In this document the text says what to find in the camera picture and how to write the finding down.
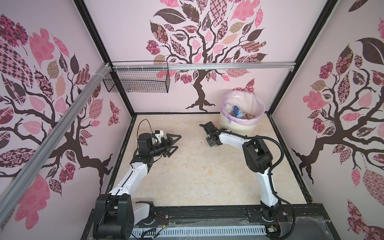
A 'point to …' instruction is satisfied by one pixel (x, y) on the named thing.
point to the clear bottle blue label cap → (238, 113)
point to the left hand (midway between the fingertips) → (180, 143)
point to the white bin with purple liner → (247, 101)
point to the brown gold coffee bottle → (249, 116)
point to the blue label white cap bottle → (229, 108)
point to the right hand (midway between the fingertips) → (214, 137)
